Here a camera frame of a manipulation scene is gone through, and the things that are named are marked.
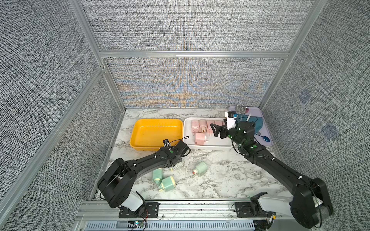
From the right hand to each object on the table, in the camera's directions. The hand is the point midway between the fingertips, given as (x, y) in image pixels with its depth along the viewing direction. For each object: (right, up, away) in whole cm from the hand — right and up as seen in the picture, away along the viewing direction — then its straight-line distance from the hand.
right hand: (218, 118), depth 78 cm
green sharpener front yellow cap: (-27, -34, -3) cm, 44 cm away
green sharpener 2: (-33, -31, 0) cm, 46 cm away
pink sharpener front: (-8, -13, +16) cm, 22 cm away
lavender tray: (+40, +7, +39) cm, 56 cm away
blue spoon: (+39, -14, +22) cm, 46 cm away
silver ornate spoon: (+29, +8, +38) cm, 48 cm away
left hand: (-23, -24, +9) cm, 34 cm away
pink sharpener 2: (-6, -5, +20) cm, 21 cm away
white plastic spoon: (+32, +3, +35) cm, 48 cm away
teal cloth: (+38, -1, +32) cm, 49 cm away
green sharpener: (-10, -29, +2) cm, 30 cm away
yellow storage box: (-45, -11, +26) cm, 53 cm away
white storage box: (+1, -15, +18) cm, 23 cm away
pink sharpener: (-11, -5, +22) cm, 25 cm away
